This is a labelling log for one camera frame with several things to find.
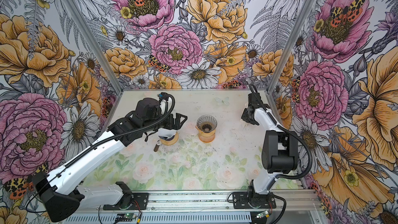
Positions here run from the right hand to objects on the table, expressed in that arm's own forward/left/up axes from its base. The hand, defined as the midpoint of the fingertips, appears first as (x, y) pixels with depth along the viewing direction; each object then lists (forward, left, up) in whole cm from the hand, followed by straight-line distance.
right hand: (248, 122), depth 93 cm
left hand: (-11, +39, +18) cm, 44 cm away
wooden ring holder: (-14, +44, +4) cm, 46 cm away
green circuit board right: (-44, +2, -10) cm, 45 cm away
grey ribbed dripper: (-2, +25, +2) cm, 25 cm away
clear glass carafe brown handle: (-11, +46, -8) cm, 48 cm away
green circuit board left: (-43, +61, -8) cm, 75 cm away
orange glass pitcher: (-9, +25, -1) cm, 27 cm away
